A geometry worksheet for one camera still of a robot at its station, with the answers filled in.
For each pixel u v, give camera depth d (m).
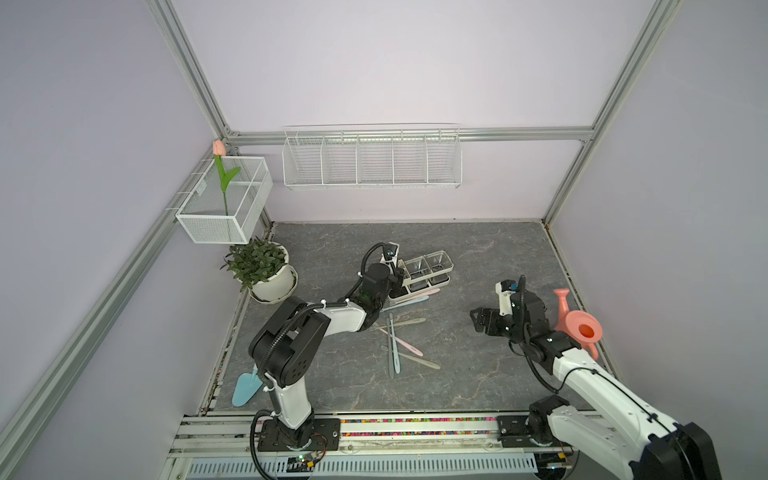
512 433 0.74
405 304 0.97
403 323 0.94
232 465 0.71
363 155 1.00
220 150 0.85
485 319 0.75
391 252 0.79
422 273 1.02
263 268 0.87
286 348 0.48
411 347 0.87
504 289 0.76
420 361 0.85
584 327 0.81
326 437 0.73
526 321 0.63
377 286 0.74
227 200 0.83
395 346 0.87
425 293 0.99
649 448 0.40
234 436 0.75
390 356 0.85
